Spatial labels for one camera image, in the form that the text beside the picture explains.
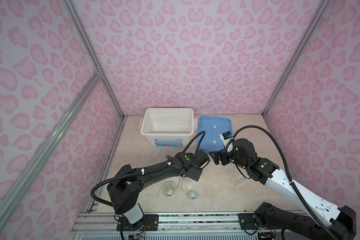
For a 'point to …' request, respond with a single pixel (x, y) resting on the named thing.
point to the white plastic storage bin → (168, 127)
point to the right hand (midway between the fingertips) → (217, 149)
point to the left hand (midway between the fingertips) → (194, 170)
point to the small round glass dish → (193, 194)
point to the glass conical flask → (169, 188)
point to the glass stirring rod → (180, 183)
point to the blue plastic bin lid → (213, 126)
